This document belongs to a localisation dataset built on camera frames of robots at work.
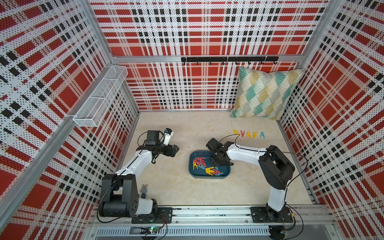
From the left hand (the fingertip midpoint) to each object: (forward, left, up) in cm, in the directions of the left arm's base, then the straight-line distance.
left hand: (173, 146), depth 90 cm
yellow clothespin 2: (+14, -51, -8) cm, 54 cm away
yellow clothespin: (+16, -43, -9) cm, 46 cm away
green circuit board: (-42, +7, -7) cm, 43 cm away
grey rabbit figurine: (-24, +15, -6) cm, 29 cm away
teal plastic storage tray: (-10, -17, -8) cm, 21 cm away
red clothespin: (+16, -47, -9) cm, 51 cm away
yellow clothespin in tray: (-13, -22, -8) cm, 26 cm away
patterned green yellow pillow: (+27, -57, +17) cm, 65 cm away
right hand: (-7, -27, -8) cm, 29 cm away
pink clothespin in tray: (-6, -16, -8) cm, 19 cm away
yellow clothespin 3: (+13, -55, -8) cm, 57 cm away
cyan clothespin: (+15, -61, -9) cm, 63 cm away
